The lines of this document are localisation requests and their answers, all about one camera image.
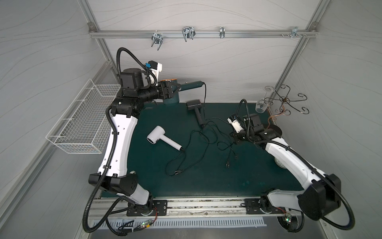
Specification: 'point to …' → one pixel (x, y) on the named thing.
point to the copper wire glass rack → (285, 106)
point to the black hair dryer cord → (197, 131)
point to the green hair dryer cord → (230, 154)
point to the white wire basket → (84, 125)
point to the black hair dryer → (196, 105)
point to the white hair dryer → (158, 134)
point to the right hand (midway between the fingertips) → (232, 132)
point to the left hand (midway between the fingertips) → (175, 85)
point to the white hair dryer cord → (176, 172)
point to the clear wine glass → (262, 105)
